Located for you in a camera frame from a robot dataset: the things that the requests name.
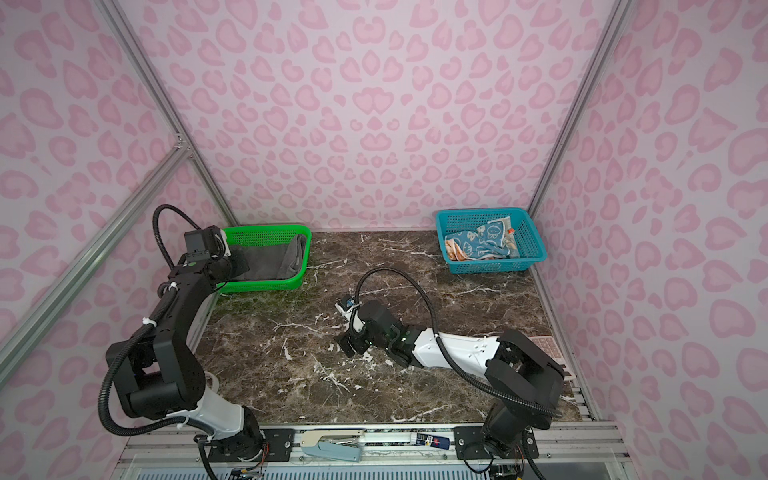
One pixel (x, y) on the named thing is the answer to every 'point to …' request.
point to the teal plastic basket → (521, 235)
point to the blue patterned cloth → (485, 241)
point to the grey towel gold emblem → (273, 261)
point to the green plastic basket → (262, 235)
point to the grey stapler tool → (342, 444)
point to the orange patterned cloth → (455, 252)
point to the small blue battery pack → (425, 439)
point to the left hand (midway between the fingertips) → (241, 255)
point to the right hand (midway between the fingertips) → (348, 323)
